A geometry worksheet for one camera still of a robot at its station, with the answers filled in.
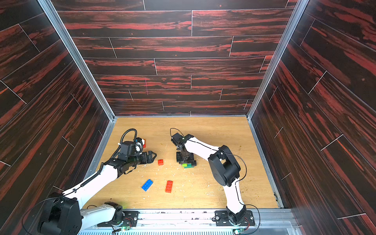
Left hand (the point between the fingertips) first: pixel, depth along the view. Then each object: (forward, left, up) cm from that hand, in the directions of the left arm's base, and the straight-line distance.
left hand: (152, 155), depth 86 cm
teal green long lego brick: (-2, -23, -9) cm, 24 cm away
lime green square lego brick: (-2, -19, -7) cm, 21 cm away
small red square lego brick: (0, -4, -9) cm, 10 cm away
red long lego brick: (-15, -11, -9) cm, 21 cm away
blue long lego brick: (-15, +2, -9) cm, 17 cm away
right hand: (+1, -20, -9) cm, 22 cm away
